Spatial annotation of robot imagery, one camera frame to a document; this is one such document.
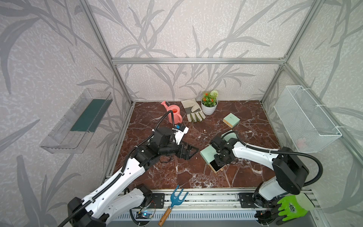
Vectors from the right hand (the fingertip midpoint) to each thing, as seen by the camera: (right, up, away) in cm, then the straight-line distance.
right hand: (219, 161), depth 87 cm
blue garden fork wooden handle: (-26, -18, -10) cm, 33 cm away
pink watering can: (-27, +27, +13) cm, 40 cm away
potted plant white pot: (-4, +38, +14) cm, 41 cm away
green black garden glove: (+34, -18, -16) cm, 42 cm away
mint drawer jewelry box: (-7, +4, +1) cm, 8 cm away
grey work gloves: (-16, +32, +28) cm, 45 cm away
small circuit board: (-41, -22, -16) cm, 49 cm away
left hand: (-17, +12, -19) cm, 28 cm away
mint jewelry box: (+13, +25, +19) cm, 33 cm away
